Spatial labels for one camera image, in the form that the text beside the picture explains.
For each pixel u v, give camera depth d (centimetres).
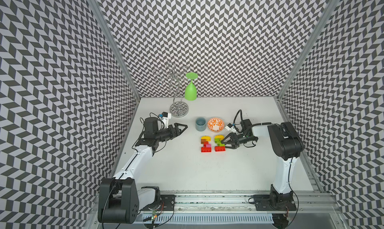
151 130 64
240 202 75
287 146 54
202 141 93
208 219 69
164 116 77
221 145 89
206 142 93
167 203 72
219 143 88
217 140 92
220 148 89
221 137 94
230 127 90
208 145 91
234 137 84
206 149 89
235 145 86
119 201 40
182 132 72
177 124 74
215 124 101
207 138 94
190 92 92
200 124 99
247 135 81
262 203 72
